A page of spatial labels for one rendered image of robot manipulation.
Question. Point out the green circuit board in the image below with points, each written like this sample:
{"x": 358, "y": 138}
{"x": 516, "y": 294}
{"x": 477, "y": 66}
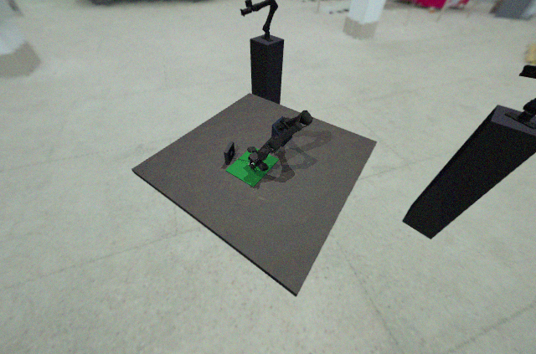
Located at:
{"x": 242, "y": 170}

